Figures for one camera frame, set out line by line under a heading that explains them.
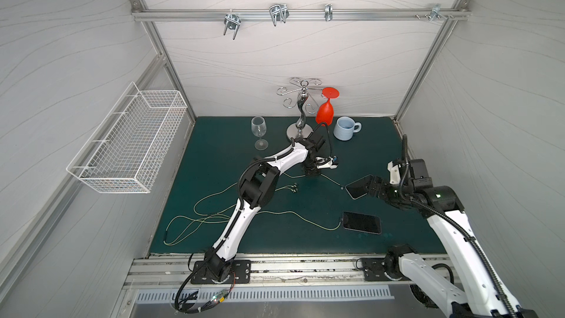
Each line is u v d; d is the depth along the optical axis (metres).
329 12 0.78
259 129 1.01
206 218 0.86
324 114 0.98
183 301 0.68
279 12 0.77
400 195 0.54
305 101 0.95
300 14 0.78
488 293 0.38
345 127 1.09
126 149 0.69
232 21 0.80
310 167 0.88
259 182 0.61
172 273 0.75
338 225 0.84
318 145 0.84
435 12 0.77
